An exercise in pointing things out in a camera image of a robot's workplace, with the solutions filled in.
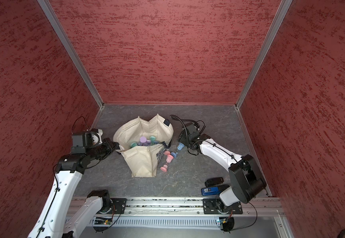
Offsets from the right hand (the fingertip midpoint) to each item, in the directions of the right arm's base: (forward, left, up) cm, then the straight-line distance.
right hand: (182, 141), depth 89 cm
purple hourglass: (+2, +25, +2) cm, 25 cm away
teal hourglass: (+6, +20, -5) cm, 22 cm away
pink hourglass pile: (-8, +9, -7) cm, 14 cm away
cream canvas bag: (-13, +23, +3) cm, 26 cm away
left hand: (-9, +33, +12) cm, 37 cm away
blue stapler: (-27, -13, -5) cm, 31 cm away
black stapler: (-22, -16, -7) cm, 28 cm away
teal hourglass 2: (0, +31, -1) cm, 31 cm away
